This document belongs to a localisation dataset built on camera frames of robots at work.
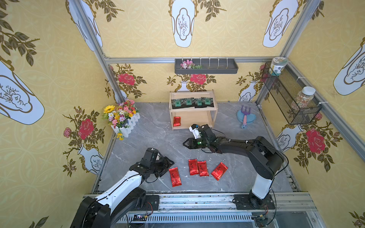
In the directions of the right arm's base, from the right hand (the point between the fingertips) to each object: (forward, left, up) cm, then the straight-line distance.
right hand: (188, 139), depth 91 cm
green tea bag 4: (+20, -13, +14) cm, 28 cm away
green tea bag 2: (+18, +8, +14) cm, 25 cm away
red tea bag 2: (+18, +9, -4) cm, 20 cm away
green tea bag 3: (+20, 0, +14) cm, 24 cm away
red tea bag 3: (-16, -4, -4) cm, 17 cm away
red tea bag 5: (-17, -19, -5) cm, 26 cm away
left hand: (-15, +12, -4) cm, 19 cm away
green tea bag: (+19, -6, +14) cm, 24 cm away
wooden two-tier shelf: (+22, -8, -3) cm, 24 cm away
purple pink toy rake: (+30, -45, -7) cm, 54 cm away
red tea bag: (-22, +7, -5) cm, 23 cm away
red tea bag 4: (-16, -9, -4) cm, 19 cm away
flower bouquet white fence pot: (+8, +42, +11) cm, 44 cm away
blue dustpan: (+26, -48, -7) cm, 55 cm away
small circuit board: (-41, +23, -9) cm, 48 cm away
